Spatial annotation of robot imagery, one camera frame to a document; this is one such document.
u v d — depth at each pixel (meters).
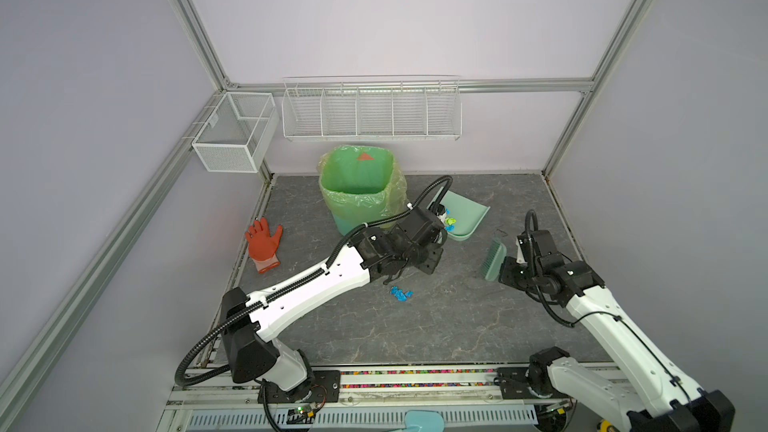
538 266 0.58
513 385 0.74
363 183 1.05
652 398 0.41
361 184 1.05
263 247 1.00
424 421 0.69
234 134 0.98
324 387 0.73
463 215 0.76
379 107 0.99
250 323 0.40
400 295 0.89
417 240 0.53
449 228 0.75
